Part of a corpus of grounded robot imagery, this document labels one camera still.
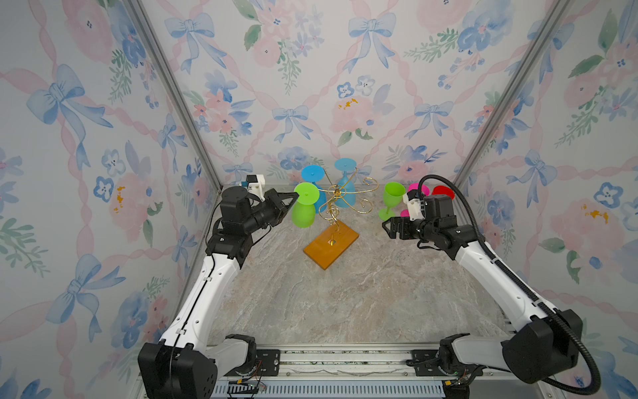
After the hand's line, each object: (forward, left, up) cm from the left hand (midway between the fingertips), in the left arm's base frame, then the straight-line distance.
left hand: (300, 192), depth 68 cm
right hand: (+2, -30, -16) cm, 34 cm away
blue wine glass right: (+5, -13, -6) cm, 16 cm away
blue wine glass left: (+11, -3, -4) cm, 12 cm away
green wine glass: (+2, -1, -10) cm, 10 cm away
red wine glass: (+21, -54, -21) cm, 62 cm away
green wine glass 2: (+21, -34, -22) cm, 46 cm away
